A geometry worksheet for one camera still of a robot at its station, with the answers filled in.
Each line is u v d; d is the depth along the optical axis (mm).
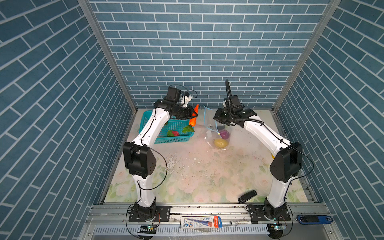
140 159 486
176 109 720
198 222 707
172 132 963
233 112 664
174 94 669
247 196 758
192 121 806
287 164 477
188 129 788
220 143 961
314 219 735
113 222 728
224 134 990
